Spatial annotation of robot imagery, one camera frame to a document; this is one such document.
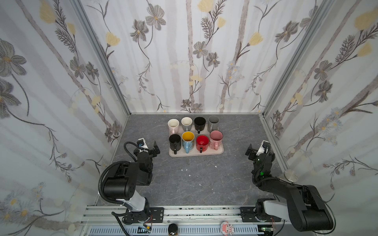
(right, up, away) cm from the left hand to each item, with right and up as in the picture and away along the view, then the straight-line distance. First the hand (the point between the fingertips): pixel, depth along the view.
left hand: (148, 142), depth 90 cm
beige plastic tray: (+20, -8, +6) cm, 23 cm away
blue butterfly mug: (+24, +2, +3) cm, 25 cm away
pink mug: (+43, +1, +2) cm, 43 cm away
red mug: (+35, -2, +10) cm, 36 cm away
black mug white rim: (+16, 0, +8) cm, 18 cm away
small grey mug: (+23, +13, +17) cm, 31 cm away
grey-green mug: (+42, +12, +11) cm, 45 cm away
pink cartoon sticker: (+44, -38, -23) cm, 62 cm away
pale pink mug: (+14, +11, +15) cm, 23 cm away
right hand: (+69, -2, -4) cm, 69 cm away
